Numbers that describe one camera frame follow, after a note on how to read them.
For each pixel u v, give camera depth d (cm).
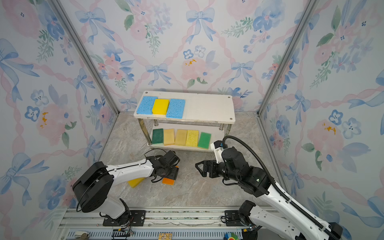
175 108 73
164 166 68
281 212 43
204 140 95
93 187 44
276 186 44
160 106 73
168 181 78
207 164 58
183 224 73
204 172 58
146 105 75
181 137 95
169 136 95
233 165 49
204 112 74
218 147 60
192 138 95
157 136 96
